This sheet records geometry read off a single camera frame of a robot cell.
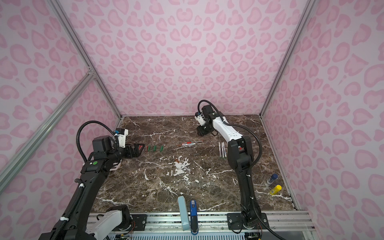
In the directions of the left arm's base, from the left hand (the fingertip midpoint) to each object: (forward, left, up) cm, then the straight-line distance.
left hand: (136, 142), depth 78 cm
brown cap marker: (-3, -23, -22) cm, 32 cm away
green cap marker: (+8, -50, -22) cm, 55 cm away
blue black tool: (-31, -29, -18) cm, 46 cm away
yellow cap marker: (-21, -71, -16) cm, 76 cm away
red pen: (+14, -26, -22) cm, 36 cm away
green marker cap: (+10, -3, -21) cm, 24 cm away
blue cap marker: (-14, -72, -14) cm, 75 cm away
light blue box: (-29, -24, -19) cm, 43 cm away
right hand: (+17, -36, -12) cm, 42 cm away
